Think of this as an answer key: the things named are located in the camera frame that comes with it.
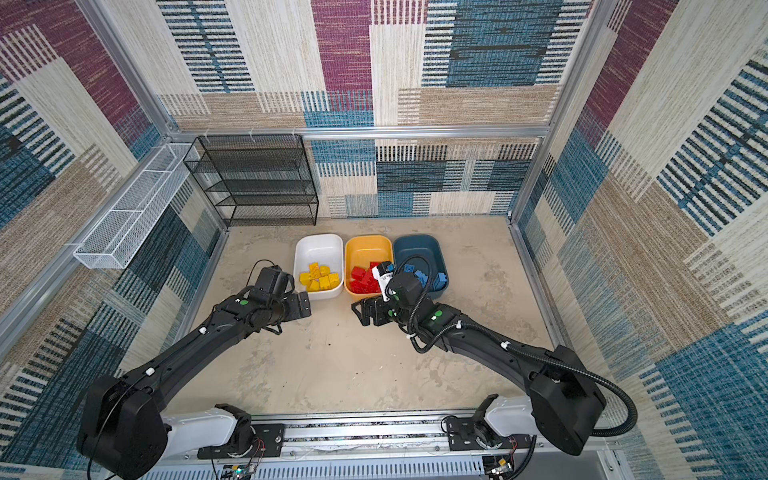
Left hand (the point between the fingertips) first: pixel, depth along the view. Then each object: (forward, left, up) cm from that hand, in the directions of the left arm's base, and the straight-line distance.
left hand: (298, 305), depth 86 cm
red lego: (+23, -21, -12) cm, 33 cm away
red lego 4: (+10, -20, -8) cm, 24 cm away
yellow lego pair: (+18, 0, -8) cm, 20 cm away
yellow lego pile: (+13, -5, -7) cm, 15 cm away
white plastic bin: (+27, -4, -7) cm, 28 cm away
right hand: (-3, -21, +4) cm, 21 cm away
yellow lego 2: (+12, -1, -7) cm, 14 cm away
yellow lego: (+13, -8, -6) cm, 16 cm away
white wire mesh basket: (+6, +39, +23) cm, 45 cm away
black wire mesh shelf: (+46, +21, +9) cm, 51 cm away
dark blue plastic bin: (+27, -38, -12) cm, 48 cm away
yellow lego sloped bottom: (+18, -4, -7) cm, 19 cm away
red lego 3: (+11, -16, -8) cm, 21 cm away
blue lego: (+10, -42, -4) cm, 43 cm away
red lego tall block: (+17, -15, -8) cm, 24 cm away
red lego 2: (+13, -19, -7) cm, 24 cm away
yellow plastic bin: (+27, -16, -9) cm, 33 cm away
